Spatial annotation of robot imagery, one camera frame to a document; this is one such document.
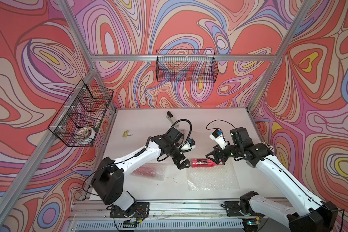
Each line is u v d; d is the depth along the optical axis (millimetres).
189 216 730
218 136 650
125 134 1030
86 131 719
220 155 639
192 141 706
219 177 843
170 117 1089
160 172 802
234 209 724
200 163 863
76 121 734
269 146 766
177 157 704
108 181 427
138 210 729
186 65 961
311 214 372
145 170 811
